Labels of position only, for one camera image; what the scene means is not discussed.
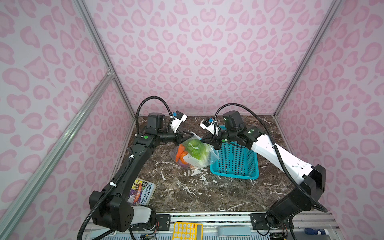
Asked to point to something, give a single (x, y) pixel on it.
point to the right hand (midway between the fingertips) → (204, 137)
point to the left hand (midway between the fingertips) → (192, 132)
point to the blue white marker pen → (310, 231)
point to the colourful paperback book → (141, 192)
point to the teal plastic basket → (236, 161)
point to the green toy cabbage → (199, 149)
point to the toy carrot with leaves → (181, 152)
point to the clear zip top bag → (193, 161)
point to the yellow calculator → (187, 231)
